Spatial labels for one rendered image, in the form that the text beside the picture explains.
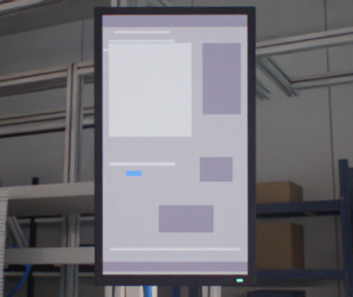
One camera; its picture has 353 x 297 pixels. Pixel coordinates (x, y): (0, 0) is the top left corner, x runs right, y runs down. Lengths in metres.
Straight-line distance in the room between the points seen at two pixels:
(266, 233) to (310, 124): 1.01
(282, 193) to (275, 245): 0.37
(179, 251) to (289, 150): 3.75
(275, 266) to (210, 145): 3.22
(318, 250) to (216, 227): 3.61
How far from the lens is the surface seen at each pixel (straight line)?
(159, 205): 1.11
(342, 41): 1.98
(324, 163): 4.75
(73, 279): 2.16
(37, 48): 6.27
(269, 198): 4.35
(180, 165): 1.11
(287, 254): 4.27
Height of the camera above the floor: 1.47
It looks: 11 degrees up
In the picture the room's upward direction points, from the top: straight up
